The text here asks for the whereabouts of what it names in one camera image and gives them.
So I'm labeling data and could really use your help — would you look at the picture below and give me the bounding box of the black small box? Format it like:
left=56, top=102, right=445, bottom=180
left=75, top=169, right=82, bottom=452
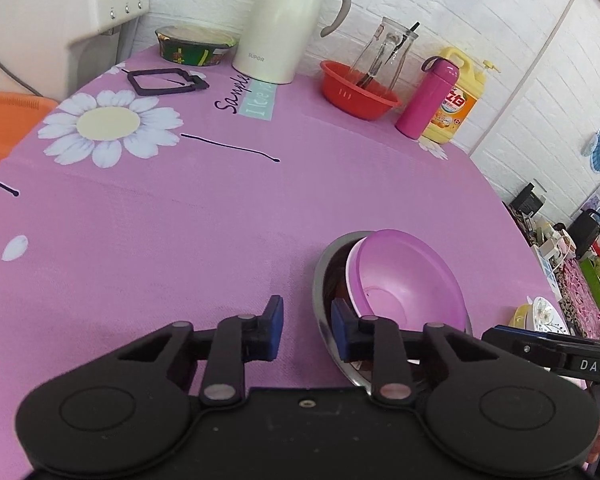
left=509, top=182, right=546, bottom=217

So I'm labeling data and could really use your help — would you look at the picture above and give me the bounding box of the purple floral tablecloth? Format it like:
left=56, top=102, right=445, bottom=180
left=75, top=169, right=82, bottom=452
left=0, top=64, right=552, bottom=479

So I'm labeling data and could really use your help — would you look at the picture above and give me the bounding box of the green box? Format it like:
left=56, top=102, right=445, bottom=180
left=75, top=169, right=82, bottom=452
left=579, top=259, right=600, bottom=309

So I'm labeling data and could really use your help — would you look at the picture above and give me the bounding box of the black rectangular frame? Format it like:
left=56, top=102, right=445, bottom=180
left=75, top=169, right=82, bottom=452
left=124, top=68, right=209, bottom=96

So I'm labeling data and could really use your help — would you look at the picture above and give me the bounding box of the red plastic basket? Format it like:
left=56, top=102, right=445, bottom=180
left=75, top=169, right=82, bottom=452
left=320, top=60, right=400, bottom=122

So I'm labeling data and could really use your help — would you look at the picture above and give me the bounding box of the patterned side table cloth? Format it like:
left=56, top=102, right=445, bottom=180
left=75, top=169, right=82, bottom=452
left=503, top=203, right=600, bottom=340

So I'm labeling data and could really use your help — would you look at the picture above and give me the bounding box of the orange plastic stool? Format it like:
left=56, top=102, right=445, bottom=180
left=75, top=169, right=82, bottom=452
left=0, top=92, right=58, bottom=162

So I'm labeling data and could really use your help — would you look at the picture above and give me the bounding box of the white water dispenser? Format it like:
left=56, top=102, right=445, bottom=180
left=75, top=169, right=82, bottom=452
left=0, top=0, right=149, bottom=101

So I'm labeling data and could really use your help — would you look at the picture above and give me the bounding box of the green instant noodle bowl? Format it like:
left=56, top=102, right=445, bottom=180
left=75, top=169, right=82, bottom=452
left=155, top=25, right=237, bottom=66

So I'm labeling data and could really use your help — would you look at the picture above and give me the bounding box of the floral white plate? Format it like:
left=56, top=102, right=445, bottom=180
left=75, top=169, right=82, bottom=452
left=527, top=297, right=569, bottom=335

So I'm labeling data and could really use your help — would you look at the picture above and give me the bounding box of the stainless steel bowl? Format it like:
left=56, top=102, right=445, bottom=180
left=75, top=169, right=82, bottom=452
left=312, top=230, right=472, bottom=390

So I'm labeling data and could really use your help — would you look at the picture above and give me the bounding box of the glass carafe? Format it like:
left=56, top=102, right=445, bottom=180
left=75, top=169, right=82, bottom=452
left=348, top=15, right=421, bottom=92

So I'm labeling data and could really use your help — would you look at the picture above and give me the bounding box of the cream thermos jug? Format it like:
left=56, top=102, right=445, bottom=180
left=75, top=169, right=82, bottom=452
left=233, top=0, right=351, bottom=84

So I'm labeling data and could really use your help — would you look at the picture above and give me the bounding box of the pink thermos bottle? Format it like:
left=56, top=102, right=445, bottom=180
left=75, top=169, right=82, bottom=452
left=396, top=55, right=460, bottom=140

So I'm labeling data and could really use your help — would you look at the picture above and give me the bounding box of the black kettle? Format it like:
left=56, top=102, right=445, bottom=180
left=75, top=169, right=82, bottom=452
left=567, top=208, right=600, bottom=259

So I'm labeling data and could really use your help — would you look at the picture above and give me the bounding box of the red ceramic bowl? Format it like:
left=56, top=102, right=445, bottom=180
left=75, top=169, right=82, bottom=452
left=323, top=240, right=373, bottom=384

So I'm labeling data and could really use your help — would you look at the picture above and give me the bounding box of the purple plastic bowl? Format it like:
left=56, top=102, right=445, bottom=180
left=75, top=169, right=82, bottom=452
left=346, top=230, right=470, bottom=332

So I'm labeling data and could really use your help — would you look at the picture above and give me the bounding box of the yellow detergent bottle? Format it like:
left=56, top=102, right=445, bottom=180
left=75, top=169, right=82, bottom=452
left=422, top=47, right=500, bottom=144

